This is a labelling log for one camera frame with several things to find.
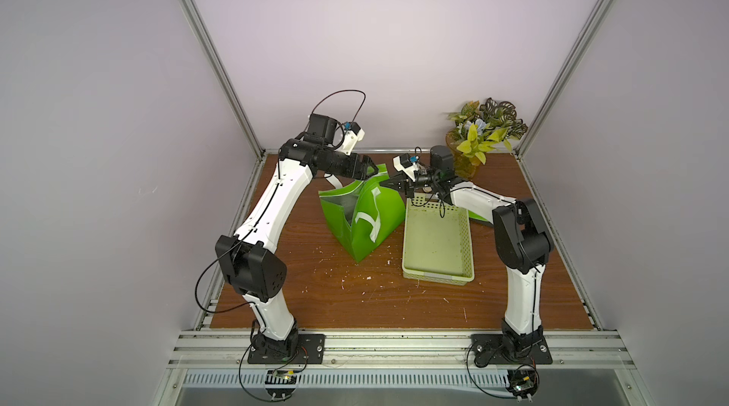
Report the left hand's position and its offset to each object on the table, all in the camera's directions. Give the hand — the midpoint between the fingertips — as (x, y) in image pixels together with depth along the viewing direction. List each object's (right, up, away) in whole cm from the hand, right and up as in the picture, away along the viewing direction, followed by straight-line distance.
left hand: (369, 166), depth 78 cm
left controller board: (-23, -57, -6) cm, 62 cm away
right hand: (+4, -3, +7) cm, 9 cm away
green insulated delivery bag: (-2, -14, 0) cm, 14 cm away
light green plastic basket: (+22, -25, +15) cm, 37 cm away
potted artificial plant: (+36, +13, +14) cm, 41 cm away
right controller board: (+39, -55, -8) cm, 68 cm away
